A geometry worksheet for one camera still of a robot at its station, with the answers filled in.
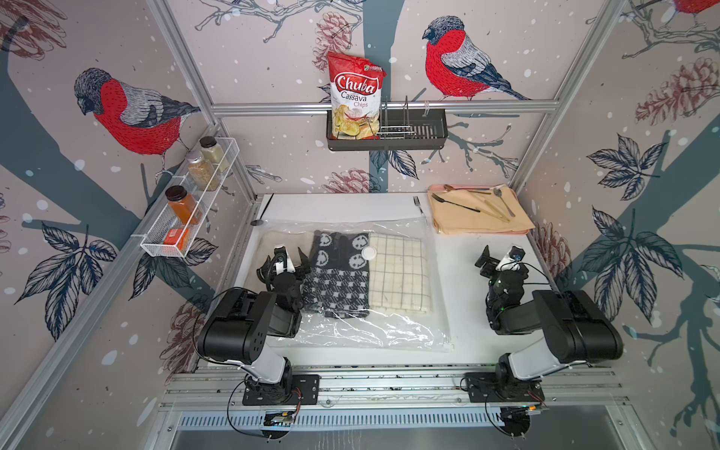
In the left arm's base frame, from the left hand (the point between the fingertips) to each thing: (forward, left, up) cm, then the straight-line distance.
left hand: (288, 247), depth 89 cm
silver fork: (+31, -47, -13) cm, 58 cm away
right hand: (0, -69, -1) cm, 69 cm away
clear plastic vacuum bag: (-22, -33, -12) cm, 41 cm away
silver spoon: (+37, -83, -12) cm, 92 cm away
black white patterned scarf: (-7, -16, -9) cm, 20 cm away
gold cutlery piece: (+25, -81, -13) cm, 86 cm away
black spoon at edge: (+20, +19, -12) cm, 29 cm away
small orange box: (-11, +20, +21) cm, 31 cm away
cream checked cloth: (-5, -36, -9) cm, 38 cm away
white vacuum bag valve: (+2, -26, -7) cm, 27 cm away
